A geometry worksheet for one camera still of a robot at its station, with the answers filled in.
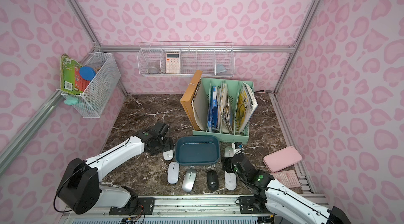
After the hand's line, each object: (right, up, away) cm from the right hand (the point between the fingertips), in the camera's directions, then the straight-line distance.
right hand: (226, 157), depth 83 cm
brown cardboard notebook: (-17, +30, -2) cm, 34 cm away
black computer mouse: (-8, -11, -3) cm, 13 cm away
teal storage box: (-16, +1, +9) cm, 18 cm away
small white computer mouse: (-32, -1, +5) cm, 32 cm away
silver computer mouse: (+2, +1, +6) cm, 6 cm away
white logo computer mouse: (+1, -10, -4) cm, 11 cm away
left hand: (-32, +6, +4) cm, 33 cm away
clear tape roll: (-44, +49, +14) cm, 67 cm away
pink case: (+31, -2, +3) cm, 31 cm away
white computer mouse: (-28, -8, -1) cm, 29 cm away
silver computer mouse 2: (-20, -11, -3) cm, 22 cm away
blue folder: (-7, +23, +6) cm, 25 cm away
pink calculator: (-31, +53, +12) cm, 62 cm away
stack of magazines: (-1, +24, -1) cm, 24 cm away
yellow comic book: (+11, +27, +1) cm, 29 cm away
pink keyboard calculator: (+31, -10, -3) cm, 33 cm away
